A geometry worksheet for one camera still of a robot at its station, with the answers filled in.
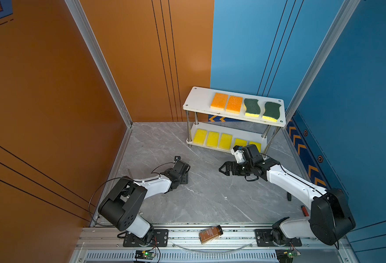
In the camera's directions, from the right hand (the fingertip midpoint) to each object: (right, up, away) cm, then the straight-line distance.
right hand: (225, 170), depth 84 cm
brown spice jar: (-9, -26, -13) cm, 30 cm away
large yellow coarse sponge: (+3, +14, +17) cm, 22 cm away
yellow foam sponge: (+12, +14, +16) cm, 24 cm away
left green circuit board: (-38, -34, -13) cm, 53 cm away
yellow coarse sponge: (-13, +17, +18) cm, 28 cm away
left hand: (-24, -4, +10) cm, 26 cm away
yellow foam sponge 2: (+22, +12, +13) cm, 28 cm away
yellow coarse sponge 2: (-5, +16, +18) cm, 24 cm away
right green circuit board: (+24, -34, -14) cm, 44 cm away
